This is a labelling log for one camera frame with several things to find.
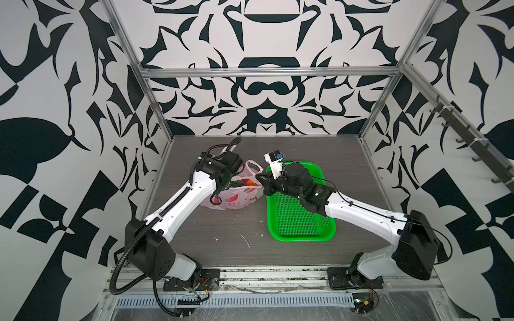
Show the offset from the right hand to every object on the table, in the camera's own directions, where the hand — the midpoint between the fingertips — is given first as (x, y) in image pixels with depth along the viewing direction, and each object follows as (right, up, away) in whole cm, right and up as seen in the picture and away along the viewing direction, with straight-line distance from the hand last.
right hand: (255, 173), depth 75 cm
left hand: (-20, -3, +4) cm, 20 cm away
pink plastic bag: (-6, -8, +6) cm, 12 cm away
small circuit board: (+38, -45, -4) cm, 59 cm away
